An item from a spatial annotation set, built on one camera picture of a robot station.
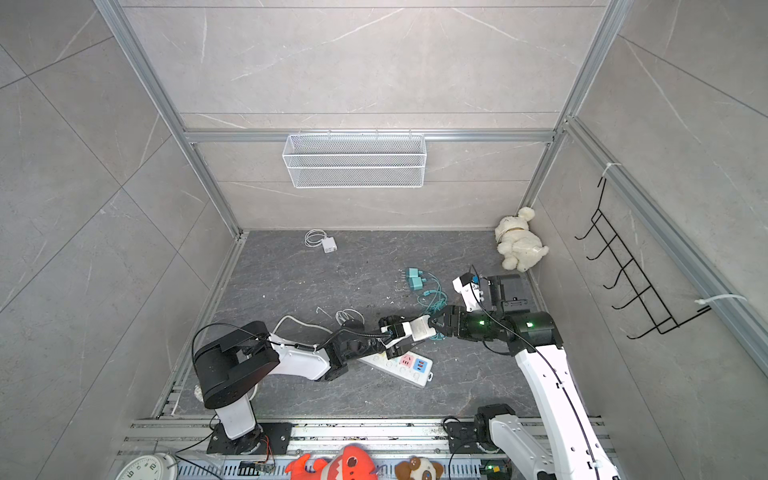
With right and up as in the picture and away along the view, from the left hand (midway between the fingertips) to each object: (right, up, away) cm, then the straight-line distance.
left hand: (419, 322), depth 76 cm
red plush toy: (-16, -28, -13) cm, 35 cm away
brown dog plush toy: (-1, -32, -9) cm, 33 cm away
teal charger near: (+1, +8, +25) cm, 26 cm away
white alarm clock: (-61, -31, -10) cm, 69 cm away
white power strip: (-1, -14, +6) cm, 16 cm away
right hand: (+4, +2, -6) cm, 8 cm away
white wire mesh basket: (-19, +50, +24) cm, 59 cm away
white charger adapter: (-32, +21, +38) cm, 54 cm away
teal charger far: (+1, +11, +28) cm, 30 cm away
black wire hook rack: (+48, +4, -16) cm, 51 cm away
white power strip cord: (-35, -4, +14) cm, 38 cm away
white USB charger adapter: (0, -1, -2) cm, 3 cm away
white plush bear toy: (+37, +20, +25) cm, 49 cm away
